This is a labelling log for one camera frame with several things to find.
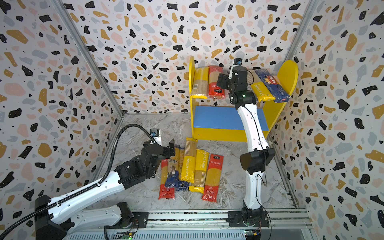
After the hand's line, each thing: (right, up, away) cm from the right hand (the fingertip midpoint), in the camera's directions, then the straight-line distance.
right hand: (225, 71), depth 76 cm
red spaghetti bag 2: (-32, -63, +4) cm, 71 cm away
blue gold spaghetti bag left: (-28, -56, +7) cm, 63 cm away
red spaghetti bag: (-6, -61, +7) cm, 62 cm away
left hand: (-29, -34, -5) cm, 45 cm away
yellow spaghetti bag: (-20, -53, +10) cm, 57 cm away
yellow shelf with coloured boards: (-3, -22, +45) cm, 50 cm away
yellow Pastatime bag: (-14, -60, +7) cm, 62 cm away
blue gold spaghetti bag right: (-23, -61, +6) cm, 65 cm away
